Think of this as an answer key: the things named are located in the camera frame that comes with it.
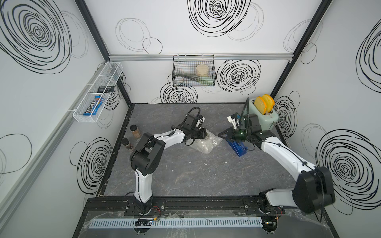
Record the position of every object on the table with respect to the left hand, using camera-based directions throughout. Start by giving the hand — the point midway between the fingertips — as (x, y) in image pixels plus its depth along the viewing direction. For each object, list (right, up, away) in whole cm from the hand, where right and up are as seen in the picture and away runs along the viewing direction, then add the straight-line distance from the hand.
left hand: (206, 134), depth 94 cm
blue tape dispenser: (+19, -8, -4) cm, 21 cm away
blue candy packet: (-58, +15, -24) cm, 64 cm away
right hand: (+6, +1, -15) cm, 16 cm away
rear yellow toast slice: (+40, +20, -2) cm, 44 cm away
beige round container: (-3, +41, -1) cm, 41 cm away
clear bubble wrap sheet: (0, -5, -7) cm, 9 cm away
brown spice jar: (-46, +2, +1) cm, 46 cm away
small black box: (-54, +26, -15) cm, 62 cm away
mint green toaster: (+37, +8, -2) cm, 38 cm away
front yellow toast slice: (+34, +19, -2) cm, 39 cm away
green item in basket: (0, +36, +3) cm, 36 cm away
